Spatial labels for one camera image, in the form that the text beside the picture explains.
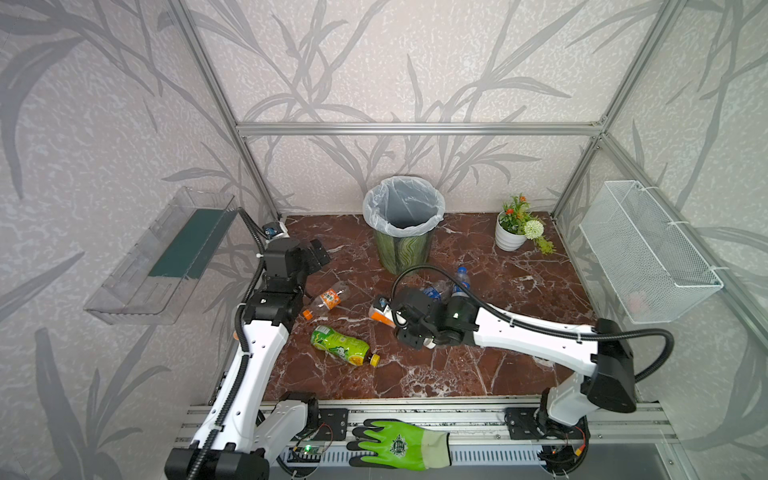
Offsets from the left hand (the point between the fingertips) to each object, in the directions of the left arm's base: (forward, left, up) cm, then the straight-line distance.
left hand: (308, 237), depth 75 cm
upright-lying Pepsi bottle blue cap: (+6, -45, -28) cm, 53 cm away
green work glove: (-42, -24, -26) cm, 55 cm away
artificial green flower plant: (+21, -63, -14) cm, 68 cm away
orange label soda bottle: (-5, -2, -24) cm, 25 cm away
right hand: (-14, -24, -13) cm, 30 cm away
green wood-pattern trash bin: (+7, -23, -15) cm, 29 cm away
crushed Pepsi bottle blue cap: (-2, -34, -25) cm, 42 cm away
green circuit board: (-43, -1, -30) cm, 53 cm away
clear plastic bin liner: (+25, -24, -14) cm, 38 cm away
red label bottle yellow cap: (-20, -19, -3) cm, 28 cm away
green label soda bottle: (-21, -12, -24) cm, 34 cm away
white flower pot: (+17, -60, -21) cm, 66 cm away
